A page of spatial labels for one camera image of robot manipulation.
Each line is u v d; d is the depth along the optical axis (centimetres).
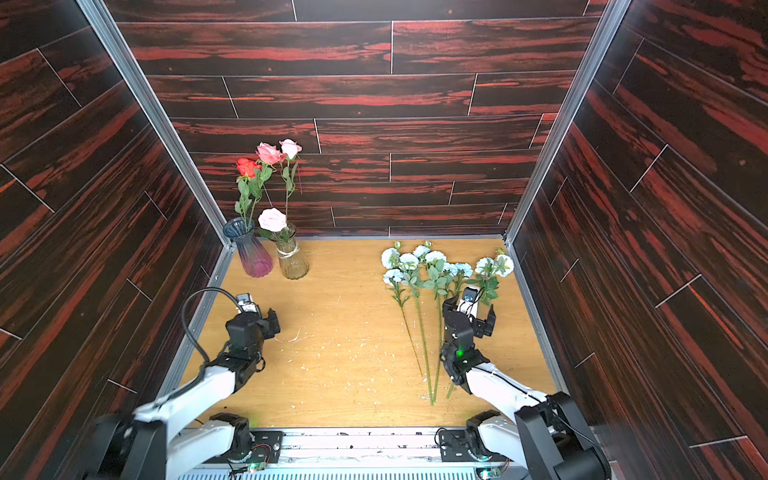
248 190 95
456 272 105
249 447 73
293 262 100
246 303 75
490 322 75
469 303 70
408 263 107
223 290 72
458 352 65
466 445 73
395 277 104
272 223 69
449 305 80
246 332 65
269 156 84
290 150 89
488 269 105
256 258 104
